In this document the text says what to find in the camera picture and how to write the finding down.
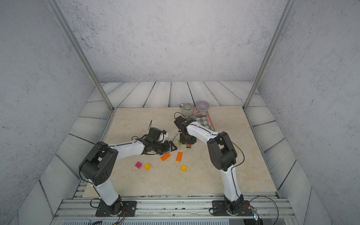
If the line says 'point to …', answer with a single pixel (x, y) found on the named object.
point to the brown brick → (188, 146)
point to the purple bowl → (202, 106)
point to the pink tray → (195, 111)
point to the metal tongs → (199, 115)
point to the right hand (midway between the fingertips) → (187, 142)
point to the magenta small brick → (138, 164)
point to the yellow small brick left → (147, 166)
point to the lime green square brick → (179, 142)
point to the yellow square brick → (183, 168)
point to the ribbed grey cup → (187, 109)
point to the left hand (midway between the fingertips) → (176, 150)
